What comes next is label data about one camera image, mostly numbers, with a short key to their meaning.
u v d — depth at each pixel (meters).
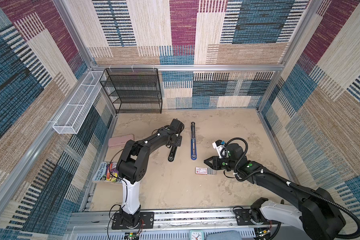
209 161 0.79
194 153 0.94
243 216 0.73
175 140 0.83
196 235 0.69
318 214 0.41
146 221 0.73
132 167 0.52
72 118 0.72
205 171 0.89
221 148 0.76
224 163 0.71
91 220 0.76
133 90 1.11
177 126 0.79
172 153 0.94
